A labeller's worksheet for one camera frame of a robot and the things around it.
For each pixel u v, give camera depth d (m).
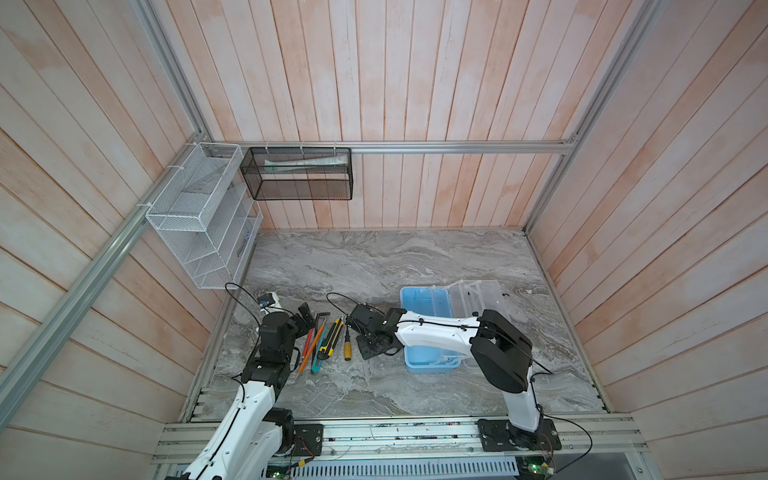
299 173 1.04
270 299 0.72
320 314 0.96
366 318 0.69
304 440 0.73
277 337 0.60
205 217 0.66
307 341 0.90
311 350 0.88
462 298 0.87
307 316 0.76
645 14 0.69
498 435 0.73
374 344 0.65
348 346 0.88
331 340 0.89
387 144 0.97
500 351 0.50
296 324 0.67
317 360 0.86
